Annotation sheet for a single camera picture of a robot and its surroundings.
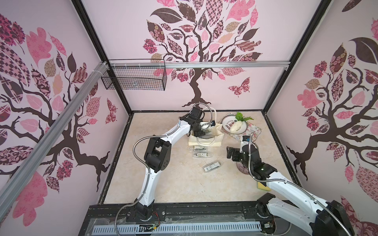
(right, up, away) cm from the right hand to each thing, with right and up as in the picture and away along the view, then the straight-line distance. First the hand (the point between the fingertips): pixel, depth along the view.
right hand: (234, 146), depth 83 cm
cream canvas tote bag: (-12, +5, +4) cm, 14 cm away
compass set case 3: (-13, -13, +4) cm, 19 cm away
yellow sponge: (+4, -13, -24) cm, 28 cm away
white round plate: (+4, +16, +30) cm, 34 cm away
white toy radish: (+13, +18, +30) cm, 38 cm away
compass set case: (-22, -3, +13) cm, 25 cm away
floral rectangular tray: (+20, +10, +26) cm, 34 cm away
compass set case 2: (-18, -7, +11) cm, 22 cm away
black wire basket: (-76, +52, +38) cm, 100 cm away
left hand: (-18, +10, +14) cm, 25 cm away
